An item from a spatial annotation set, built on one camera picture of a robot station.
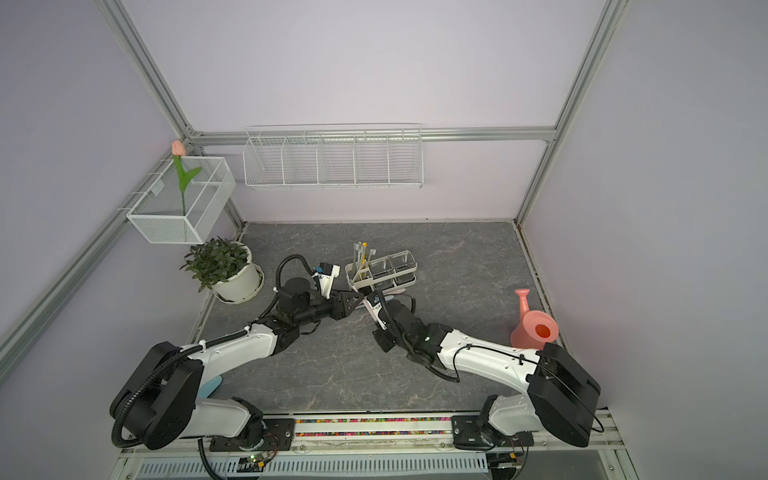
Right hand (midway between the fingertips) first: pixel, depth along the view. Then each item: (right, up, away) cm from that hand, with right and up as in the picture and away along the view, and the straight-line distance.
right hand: (378, 319), depth 82 cm
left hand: (-5, +6, +1) cm, 8 cm away
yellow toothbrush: (-5, +21, +9) cm, 23 cm away
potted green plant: (-45, +14, +5) cm, 47 cm away
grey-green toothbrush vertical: (-8, +20, +7) cm, 22 cm away
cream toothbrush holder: (+5, +13, +12) cm, 18 cm away
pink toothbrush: (-2, +7, -10) cm, 12 cm away
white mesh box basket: (-55, +28, -8) cm, 63 cm away
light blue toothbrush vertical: (-6, +21, +9) cm, 24 cm away
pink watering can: (+43, -2, -2) cm, 43 cm away
